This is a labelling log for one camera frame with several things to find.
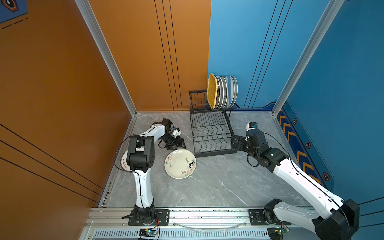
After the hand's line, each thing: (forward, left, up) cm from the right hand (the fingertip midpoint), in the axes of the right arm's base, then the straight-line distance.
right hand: (238, 139), depth 79 cm
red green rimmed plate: (+22, +8, +14) cm, 28 cm away
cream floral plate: (-5, +33, -20) cm, 39 cm away
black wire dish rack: (+22, +12, -19) cm, 31 cm away
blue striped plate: (+28, +2, +11) cm, 30 cm away
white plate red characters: (+21, +10, +14) cm, 28 cm away
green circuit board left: (-39, +46, -22) cm, 64 cm away
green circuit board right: (-38, -18, -21) cm, 47 cm away
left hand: (+7, +33, -18) cm, 38 cm away
